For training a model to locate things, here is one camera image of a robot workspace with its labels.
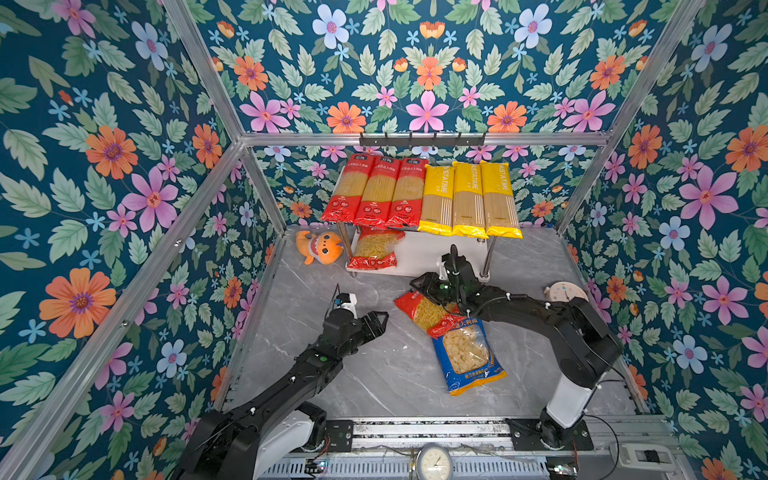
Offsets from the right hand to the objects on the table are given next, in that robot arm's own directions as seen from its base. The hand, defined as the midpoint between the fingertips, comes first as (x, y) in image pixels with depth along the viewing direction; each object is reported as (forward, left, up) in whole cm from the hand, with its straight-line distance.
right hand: (412, 281), depth 88 cm
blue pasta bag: (-19, -15, -10) cm, 26 cm away
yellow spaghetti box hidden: (+5, -22, +23) cm, 32 cm away
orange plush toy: (+17, +30, -3) cm, 35 cm away
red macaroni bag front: (+15, +12, -2) cm, 20 cm away
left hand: (-10, +7, 0) cm, 13 cm away
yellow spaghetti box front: (+7, -14, +23) cm, 28 cm away
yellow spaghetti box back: (+10, -7, +23) cm, 26 cm away
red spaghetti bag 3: (+10, +1, +24) cm, 26 cm away
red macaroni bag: (-7, -5, -8) cm, 12 cm away
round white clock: (+3, -51, -11) cm, 52 cm away
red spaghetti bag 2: (+13, +9, +24) cm, 28 cm away
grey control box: (-43, -56, -10) cm, 71 cm away
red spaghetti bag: (+9, +17, +24) cm, 31 cm away
